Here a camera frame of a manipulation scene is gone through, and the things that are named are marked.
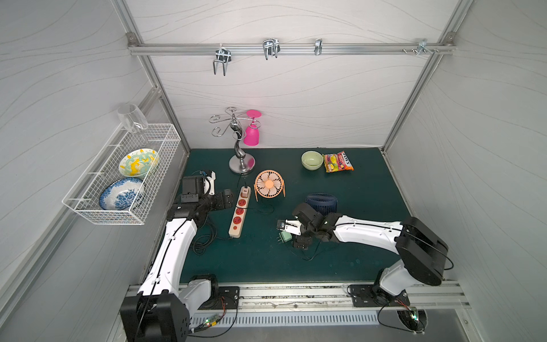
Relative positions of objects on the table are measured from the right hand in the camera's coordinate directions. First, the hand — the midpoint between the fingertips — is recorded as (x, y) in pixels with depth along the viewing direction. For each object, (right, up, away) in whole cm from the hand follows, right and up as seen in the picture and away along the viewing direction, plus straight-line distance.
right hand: (295, 225), depth 87 cm
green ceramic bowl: (+11, +28, +24) cm, 39 cm away
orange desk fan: (-11, +16, +9) cm, 22 cm away
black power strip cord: (-37, -5, +1) cm, 37 cm away
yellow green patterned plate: (-54, +26, -17) cm, 62 cm away
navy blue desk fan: (+12, +9, -1) cm, 15 cm away
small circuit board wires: (-30, -27, -18) cm, 44 cm away
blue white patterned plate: (-54, +16, -24) cm, 61 cm away
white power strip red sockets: (-24, +4, +6) cm, 25 cm away
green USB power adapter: (-4, -4, -1) cm, 6 cm away
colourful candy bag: (+24, +27, +23) cm, 43 cm away
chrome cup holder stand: (-27, +27, +25) cm, 45 cm away
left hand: (-29, +13, -6) cm, 32 cm away
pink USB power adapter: (-22, +13, +8) cm, 27 cm away
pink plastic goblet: (-20, +39, +18) cm, 48 cm away
